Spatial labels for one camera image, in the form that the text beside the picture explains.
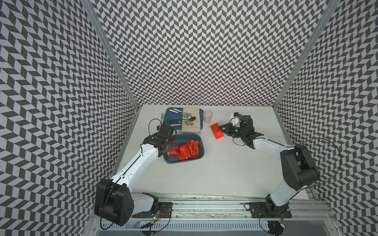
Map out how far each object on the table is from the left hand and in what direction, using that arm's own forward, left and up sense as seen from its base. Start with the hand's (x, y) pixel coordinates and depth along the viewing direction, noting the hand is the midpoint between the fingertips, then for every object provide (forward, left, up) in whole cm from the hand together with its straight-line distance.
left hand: (163, 148), depth 83 cm
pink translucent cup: (+31, -27, -7) cm, 42 cm away
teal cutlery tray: (+34, -1, -12) cm, 36 cm away
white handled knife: (+42, -1, -14) cm, 44 cm away
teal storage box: (+2, -11, -3) cm, 12 cm away
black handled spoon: (+29, -15, -9) cm, 34 cm away
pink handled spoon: (+26, -13, -11) cm, 31 cm away
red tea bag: (+10, -32, +2) cm, 33 cm away
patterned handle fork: (+33, +7, -10) cm, 36 cm away
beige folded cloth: (+38, -14, -11) cm, 42 cm away
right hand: (+12, -33, +2) cm, 35 cm away
